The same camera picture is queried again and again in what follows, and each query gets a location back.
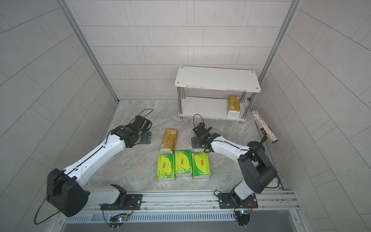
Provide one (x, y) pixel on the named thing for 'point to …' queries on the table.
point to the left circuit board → (118, 220)
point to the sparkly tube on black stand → (257, 146)
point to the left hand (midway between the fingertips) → (144, 136)
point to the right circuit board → (243, 217)
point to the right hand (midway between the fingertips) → (199, 141)
